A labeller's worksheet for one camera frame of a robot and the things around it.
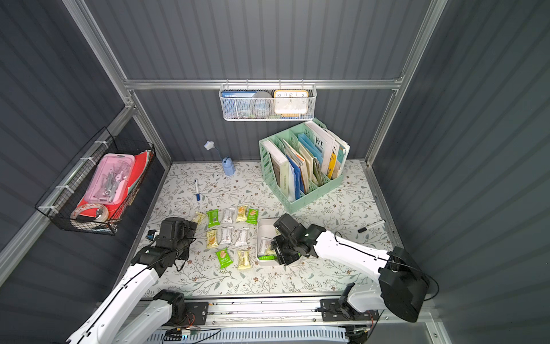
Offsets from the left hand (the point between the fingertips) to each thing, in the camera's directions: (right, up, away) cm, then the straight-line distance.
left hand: (190, 229), depth 81 cm
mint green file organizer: (+42, +25, +6) cm, 50 cm away
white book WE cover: (+54, +36, +12) cm, 66 cm away
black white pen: (+75, -1, +13) cm, 76 cm away
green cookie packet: (+22, +3, +17) cm, 28 cm away
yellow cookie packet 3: (+20, -13, +3) cm, 24 cm away
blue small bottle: (+7, +27, +28) cm, 40 cm away
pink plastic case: (-24, +18, -9) cm, 31 cm away
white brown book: (+34, +26, +4) cm, 43 cm away
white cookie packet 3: (+11, +4, +17) cm, 20 cm away
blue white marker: (-7, +12, +26) cm, 29 cm away
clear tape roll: (-29, +9, -16) cm, 34 cm away
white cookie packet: (+11, -5, +10) cm, 16 cm away
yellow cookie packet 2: (+17, +3, +15) cm, 23 cm away
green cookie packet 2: (+4, +2, +15) cm, 16 cm away
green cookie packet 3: (+12, -12, +4) cm, 18 cm away
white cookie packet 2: (+19, -6, +10) cm, 22 cm away
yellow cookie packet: (+5, -6, +8) cm, 11 cm away
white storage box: (+28, -4, +13) cm, 31 cm away
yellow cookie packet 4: (-3, +2, +15) cm, 15 cm away
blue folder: (+43, +19, +10) cm, 48 cm away
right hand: (+31, -7, -3) cm, 32 cm away
